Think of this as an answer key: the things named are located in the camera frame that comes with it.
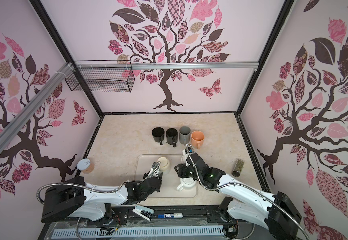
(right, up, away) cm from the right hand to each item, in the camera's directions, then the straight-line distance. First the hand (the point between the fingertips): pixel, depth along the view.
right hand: (177, 166), depth 78 cm
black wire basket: (-50, +55, +16) cm, 76 cm away
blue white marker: (-3, -23, -6) cm, 24 cm away
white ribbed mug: (+5, -8, -2) cm, 10 cm away
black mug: (-4, +15, +21) cm, 26 cm away
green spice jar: (+37, -3, +9) cm, 38 cm away
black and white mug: (-12, +17, +17) cm, 27 cm away
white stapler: (-16, -22, -5) cm, 28 cm away
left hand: (-10, -7, +6) cm, 13 cm away
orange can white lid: (-54, -1, +7) cm, 55 cm away
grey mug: (+5, +18, +17) cm, 25 cm away
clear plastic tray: (-4, -11, +8) cm, 14 cm away
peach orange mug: (+14, +13, +22) cm, 29 cm away
